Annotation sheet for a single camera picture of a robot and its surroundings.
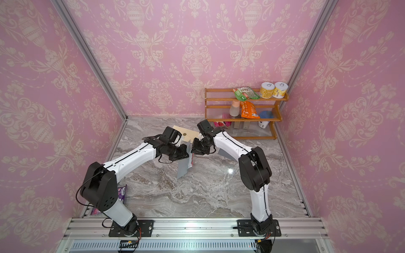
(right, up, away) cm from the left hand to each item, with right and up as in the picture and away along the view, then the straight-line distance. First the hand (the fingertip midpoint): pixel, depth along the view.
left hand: (190, 156), depth 86 cm
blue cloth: (+51, +25, +24) cm, 61 cm away
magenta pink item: (+18, +19, +23) cm, 35 cm away
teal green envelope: (-5, -5, +3) cm, 8 cm away
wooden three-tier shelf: (+17, +36, +27) cm, 48 cm away
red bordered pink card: (+1, -3, +2) cm, 3 cm away
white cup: (+48, +18, +24) cm, 57 cm away
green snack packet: (+31, +35, +3) cm, 47 cm away
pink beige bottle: (+27, +27, +14) cm, 41 cm away
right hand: (+1, +2, +4) cm, 4 cm away
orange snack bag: (+35, +27, +14) cm, 46 cm away
